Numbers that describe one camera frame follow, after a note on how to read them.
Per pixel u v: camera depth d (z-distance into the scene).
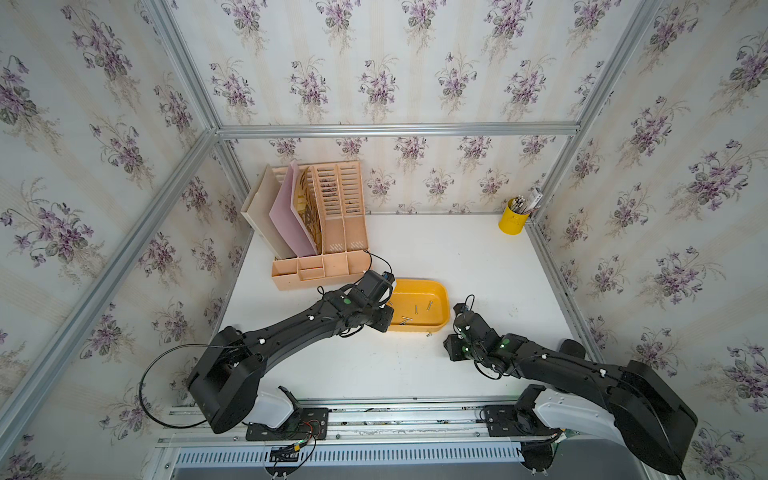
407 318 0.91
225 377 0.41
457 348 0.75
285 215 0.86
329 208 1.15
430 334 0.88
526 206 1.07
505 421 0.73
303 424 0.73
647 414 0.41
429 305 0.95
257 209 0.84
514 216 1.08
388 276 0.76
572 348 0.84
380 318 0.73
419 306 0.93
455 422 0.75
